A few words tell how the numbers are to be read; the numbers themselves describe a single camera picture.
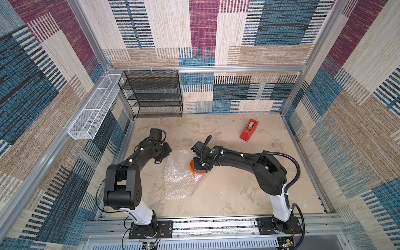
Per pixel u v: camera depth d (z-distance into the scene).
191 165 0.85
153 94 1.09
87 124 0.71
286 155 0.47
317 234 0.74
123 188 0.46
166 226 0.75
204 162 0.69
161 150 0.81
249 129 1.05
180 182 0.88
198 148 0.72
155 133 0.74
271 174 0.51
